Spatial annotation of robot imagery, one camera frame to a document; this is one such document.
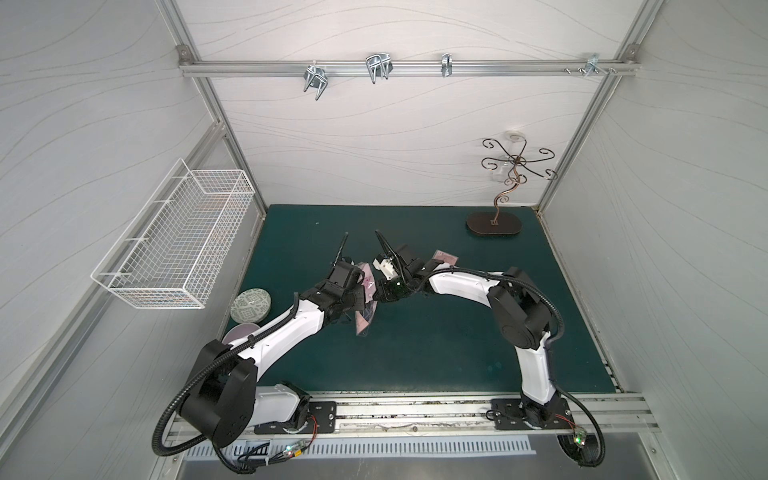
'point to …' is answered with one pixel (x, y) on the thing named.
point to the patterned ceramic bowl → (251, 306)
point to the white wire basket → (170, 251)
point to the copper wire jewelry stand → (487, 223)
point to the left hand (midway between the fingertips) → (359, 295)
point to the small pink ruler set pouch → (445, 257)
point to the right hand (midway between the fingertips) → (372, 295)
